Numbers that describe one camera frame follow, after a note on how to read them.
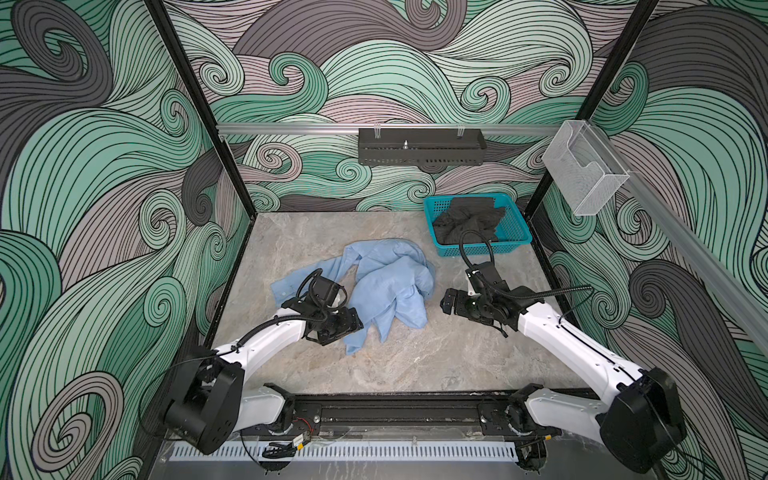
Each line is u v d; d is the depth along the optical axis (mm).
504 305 568
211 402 404
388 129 930
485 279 622
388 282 902
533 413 612
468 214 1136
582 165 800
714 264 560
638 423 383
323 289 689
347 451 697
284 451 714
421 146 899
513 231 1074
